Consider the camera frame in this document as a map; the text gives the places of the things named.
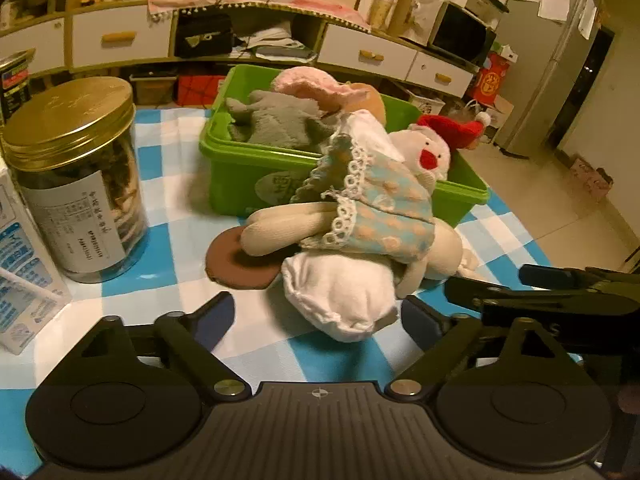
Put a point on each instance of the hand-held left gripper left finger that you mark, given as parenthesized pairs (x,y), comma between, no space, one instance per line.
(215,320)

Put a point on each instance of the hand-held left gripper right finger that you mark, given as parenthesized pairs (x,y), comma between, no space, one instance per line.
(420,322)

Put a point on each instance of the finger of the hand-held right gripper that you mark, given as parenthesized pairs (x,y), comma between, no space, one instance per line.
(555,277)
(525,305)

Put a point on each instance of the rag doll with blue dress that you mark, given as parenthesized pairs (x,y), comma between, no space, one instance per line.
(380,210)

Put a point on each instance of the green plastic bin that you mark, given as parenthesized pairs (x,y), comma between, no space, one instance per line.
(225,180)

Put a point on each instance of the plush toy with red hat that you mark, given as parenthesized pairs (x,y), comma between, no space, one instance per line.
(425,147)

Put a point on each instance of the grey towel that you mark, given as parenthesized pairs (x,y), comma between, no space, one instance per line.
(280,120)

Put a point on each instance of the pink plush toy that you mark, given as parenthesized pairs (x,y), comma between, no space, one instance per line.
(305,80)

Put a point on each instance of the round fabric pad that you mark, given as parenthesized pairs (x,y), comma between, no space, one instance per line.
(230,265)

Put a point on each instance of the small cardboard box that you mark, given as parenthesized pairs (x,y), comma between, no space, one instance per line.
(592,177)

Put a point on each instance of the blue white checkered tablecloth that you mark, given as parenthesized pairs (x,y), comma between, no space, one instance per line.
(165,200)

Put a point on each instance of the blue white milk carton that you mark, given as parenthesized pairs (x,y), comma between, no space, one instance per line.
(20,280)

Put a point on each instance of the grey refrigerator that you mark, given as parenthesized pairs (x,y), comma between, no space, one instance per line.
(550,70)

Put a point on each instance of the red gift box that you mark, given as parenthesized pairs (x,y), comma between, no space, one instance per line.
(489,80)

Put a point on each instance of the white printed storage box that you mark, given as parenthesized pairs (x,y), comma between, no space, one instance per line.
(427,102)

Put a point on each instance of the red storage box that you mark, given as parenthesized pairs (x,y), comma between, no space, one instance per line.
(197,91)

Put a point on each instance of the clear plastic storage box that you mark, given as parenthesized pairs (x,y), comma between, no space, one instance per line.
(152,90)

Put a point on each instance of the wooden cabinet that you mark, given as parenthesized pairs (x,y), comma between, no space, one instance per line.
(200,62)

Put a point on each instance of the clear jar with gold lid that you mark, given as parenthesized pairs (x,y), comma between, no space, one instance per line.
(65,110)

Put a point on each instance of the black microwave oven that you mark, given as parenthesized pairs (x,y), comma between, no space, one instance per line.
(462,35)

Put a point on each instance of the black bag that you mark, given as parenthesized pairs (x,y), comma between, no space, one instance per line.
(202,35)

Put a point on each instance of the pile of papers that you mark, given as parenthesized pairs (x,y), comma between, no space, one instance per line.
(275,40)

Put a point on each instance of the dark printed drink can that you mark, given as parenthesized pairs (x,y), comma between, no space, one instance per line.
(15,80)

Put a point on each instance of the pink fringed cloth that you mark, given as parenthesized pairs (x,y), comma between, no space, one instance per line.
(300,2)

